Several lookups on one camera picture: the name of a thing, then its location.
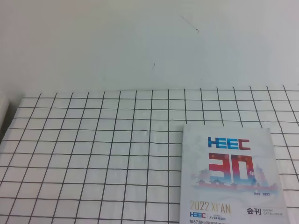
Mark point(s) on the white HEEC catalogue book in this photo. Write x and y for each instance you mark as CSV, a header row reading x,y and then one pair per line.
x,y
229,175

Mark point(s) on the white black-grid tablecloth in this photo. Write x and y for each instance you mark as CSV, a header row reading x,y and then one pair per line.
x,y
113,157

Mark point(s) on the white object at left edge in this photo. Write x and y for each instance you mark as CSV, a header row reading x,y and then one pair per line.
x,y
4,114

